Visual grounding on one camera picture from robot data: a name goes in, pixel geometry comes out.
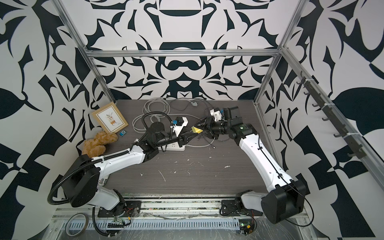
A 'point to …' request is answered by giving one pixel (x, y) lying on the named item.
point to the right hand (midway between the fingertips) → (195, 126)
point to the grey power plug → (194, 104)
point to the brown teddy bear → (95, 147)
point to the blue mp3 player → (123, 133)
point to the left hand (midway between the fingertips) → (194, 126)
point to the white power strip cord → (154, 110)
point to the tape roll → (84, 228)
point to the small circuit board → (246, 226)
